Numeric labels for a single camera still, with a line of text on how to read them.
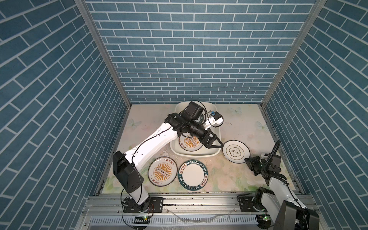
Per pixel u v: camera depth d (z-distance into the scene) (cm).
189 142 96
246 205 74
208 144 58
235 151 93
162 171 85
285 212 42
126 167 41
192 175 84
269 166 68
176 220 70
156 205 74
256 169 77
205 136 59
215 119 60
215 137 57
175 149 96
